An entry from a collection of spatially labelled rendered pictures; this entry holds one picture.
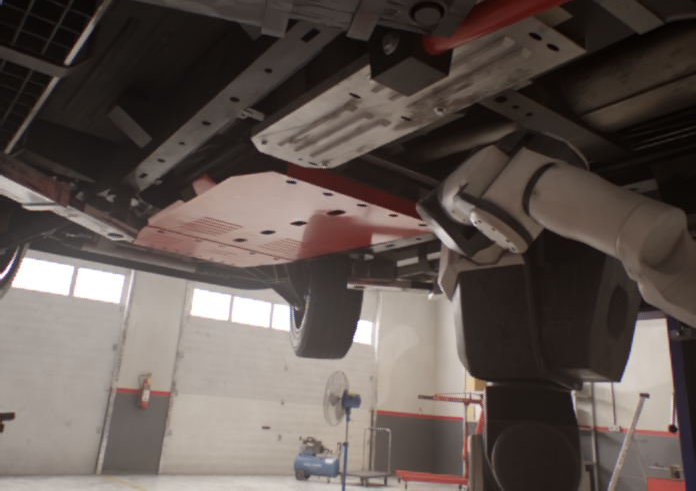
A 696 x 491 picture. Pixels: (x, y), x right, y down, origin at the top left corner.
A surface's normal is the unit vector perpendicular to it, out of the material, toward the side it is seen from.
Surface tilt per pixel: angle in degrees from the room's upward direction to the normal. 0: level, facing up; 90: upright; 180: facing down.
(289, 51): 180
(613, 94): 157
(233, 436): 90
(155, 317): 90
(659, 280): 90
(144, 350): 90
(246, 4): 180
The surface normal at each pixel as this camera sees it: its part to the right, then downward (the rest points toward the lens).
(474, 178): -0.01, -0.07
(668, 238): 0.52, 0.37
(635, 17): -0.07, 0.95
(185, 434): 0.60, -0.21
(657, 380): -0.80, -0.24
